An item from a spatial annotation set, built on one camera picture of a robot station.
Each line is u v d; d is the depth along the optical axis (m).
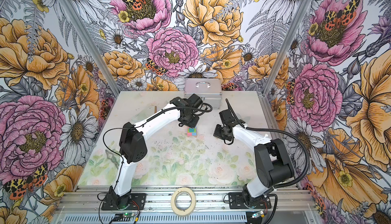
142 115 1.08
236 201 0.73
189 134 0.95
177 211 0.69
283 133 0.49
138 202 0.73
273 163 0.45
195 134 0.94
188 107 0.65
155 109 1.12
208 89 1.03
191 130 0.94
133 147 0.52
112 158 0.88
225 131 0.68
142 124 0.55
